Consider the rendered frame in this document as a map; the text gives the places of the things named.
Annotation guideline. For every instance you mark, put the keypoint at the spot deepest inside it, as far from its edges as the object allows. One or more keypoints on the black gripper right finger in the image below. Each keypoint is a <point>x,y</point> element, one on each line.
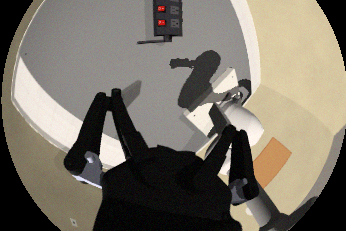
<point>242,181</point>

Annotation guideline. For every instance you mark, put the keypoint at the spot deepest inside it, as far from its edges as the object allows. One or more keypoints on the black power strip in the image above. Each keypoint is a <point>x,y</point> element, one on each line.
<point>165,19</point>

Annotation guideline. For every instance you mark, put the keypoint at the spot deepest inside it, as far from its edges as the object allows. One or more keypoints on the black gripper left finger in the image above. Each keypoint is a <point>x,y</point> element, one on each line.
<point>83,161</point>

